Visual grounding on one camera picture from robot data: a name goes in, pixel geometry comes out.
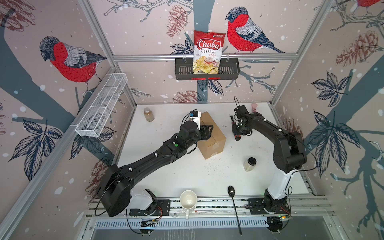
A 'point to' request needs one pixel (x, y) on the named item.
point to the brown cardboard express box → (217, 141)
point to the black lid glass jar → (249, 165)
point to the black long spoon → (231, 191)
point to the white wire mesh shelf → (93, 123)
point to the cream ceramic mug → (188, 200)
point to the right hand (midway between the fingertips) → (234, 134)
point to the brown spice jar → (148, 114)
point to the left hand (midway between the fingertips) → (210, 126)
